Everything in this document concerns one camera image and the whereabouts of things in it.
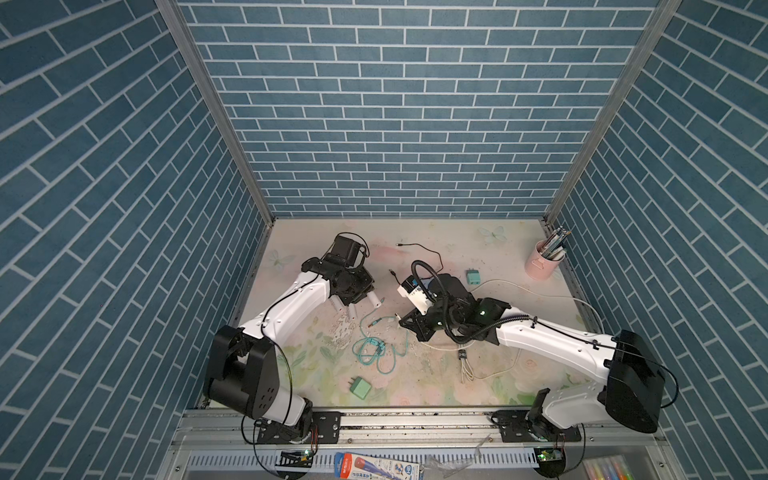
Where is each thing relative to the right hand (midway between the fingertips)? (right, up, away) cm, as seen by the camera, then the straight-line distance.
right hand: (404, 323), depth 76 cm
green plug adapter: (-12, -18, +2) cm, 21 cm away
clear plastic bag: (+11, -32, -7) cm, 35 cm away
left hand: (-6, +8, +8) cm, 13 cm away
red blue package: (-12, -31, -8) cm, 34 cm away
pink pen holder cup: (+45, +13, +21) cm, 51 cm away
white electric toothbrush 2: (-17, +5, +1) cm, 18 cm away
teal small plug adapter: (+25, +9, +27) cm, 38 cm away
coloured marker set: (+47, -31, -8) cm, 57 cm away
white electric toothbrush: (-8, +5, +6) cm, 12 cm away
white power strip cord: (+50, +3, +25) cm, 56 cm away
